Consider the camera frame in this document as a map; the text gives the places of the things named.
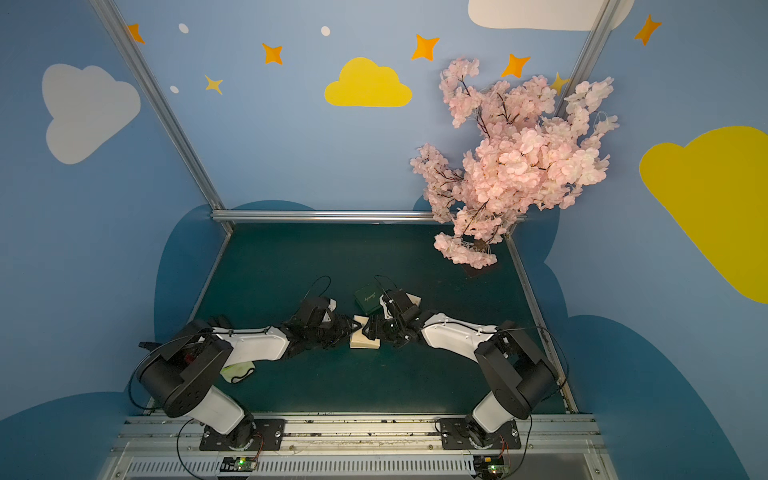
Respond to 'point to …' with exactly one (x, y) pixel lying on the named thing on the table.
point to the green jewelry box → (369, 298)
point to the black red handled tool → (149, 345)
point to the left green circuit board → (243, 464)
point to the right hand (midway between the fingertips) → (373, 329)
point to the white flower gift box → (360, 341)
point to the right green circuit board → (490, 466)
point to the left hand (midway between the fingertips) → (364, 330)
